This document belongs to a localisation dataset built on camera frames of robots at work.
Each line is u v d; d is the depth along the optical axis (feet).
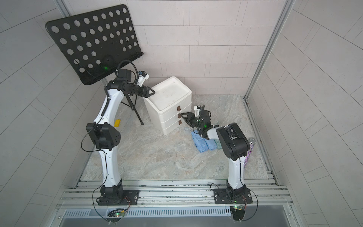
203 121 2.49
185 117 2.81
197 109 2.92
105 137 1.81
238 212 2.24
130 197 2.33
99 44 2.14
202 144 2.85
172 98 2.81
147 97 2.60
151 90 2.71
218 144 1.86
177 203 2.32
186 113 2.86
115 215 2.15
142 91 2.53
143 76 2.55
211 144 2.84
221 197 2.32
